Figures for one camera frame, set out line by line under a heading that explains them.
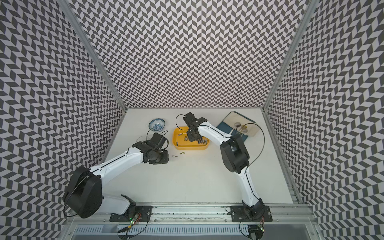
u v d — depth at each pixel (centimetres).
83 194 41
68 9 72
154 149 65
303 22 72
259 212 63
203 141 98
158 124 108
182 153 93
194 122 71
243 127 105
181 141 100
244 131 103
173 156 95
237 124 106
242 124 109
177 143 99
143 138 89
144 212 73
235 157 55
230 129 108
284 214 75
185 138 101
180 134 102
